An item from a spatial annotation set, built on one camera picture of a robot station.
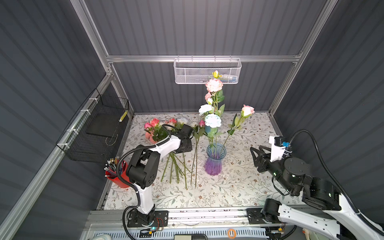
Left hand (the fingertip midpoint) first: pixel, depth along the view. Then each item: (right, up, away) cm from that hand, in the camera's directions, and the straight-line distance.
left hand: (187, 148), depth 96 cm
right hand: (+30, +4, -35) cm, 47 cm away
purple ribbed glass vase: (+16, 0, -17) cm, 23 cm away
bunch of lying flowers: (-23, +11, +9) cm, 27 cm away
